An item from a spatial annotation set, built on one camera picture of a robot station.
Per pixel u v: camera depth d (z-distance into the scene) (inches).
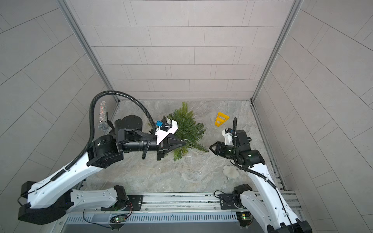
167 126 15.8
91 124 14.3
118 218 25.4
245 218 26.7
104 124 29.5
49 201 14.7
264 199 17.3
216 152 26.0
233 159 22.0
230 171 31.2
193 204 28.0
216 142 26.9
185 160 34.0
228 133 27.1
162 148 16.9
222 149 25.3
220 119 41.4
